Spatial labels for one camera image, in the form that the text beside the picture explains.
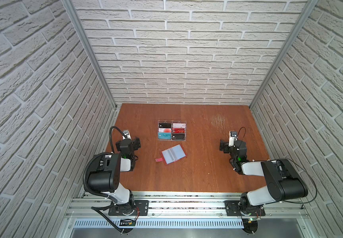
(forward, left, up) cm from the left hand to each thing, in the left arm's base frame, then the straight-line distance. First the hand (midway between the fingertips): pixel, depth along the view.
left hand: (127, 136), depth 93 cm
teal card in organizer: (+2, -24, -3) cm, 24 cm away
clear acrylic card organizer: (+5, -29, -1) cm, 29 cm away
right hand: (-3, -66, 0) cm, 66 cm away
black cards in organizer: (+1, -33, -3) cm, 33 cm away
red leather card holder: (-10, -29, -6) cm, 31 cm away
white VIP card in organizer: (+7, -34, +1) cm, 35 cm away
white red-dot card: (+5, -24, -1) cm, 24 cm away
